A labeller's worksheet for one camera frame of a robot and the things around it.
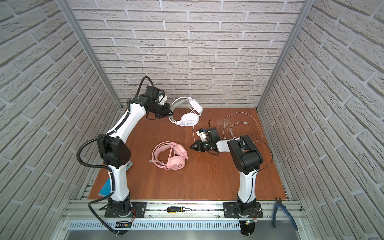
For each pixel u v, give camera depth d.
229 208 0.74
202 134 0.92
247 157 0.53
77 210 0.75
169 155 0.85
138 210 0.75
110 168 0.56
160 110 0.77
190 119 0.74
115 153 0.52
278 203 0.77
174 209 0.73
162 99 0.77
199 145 0.87
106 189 0.79
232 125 1.08
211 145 0.80
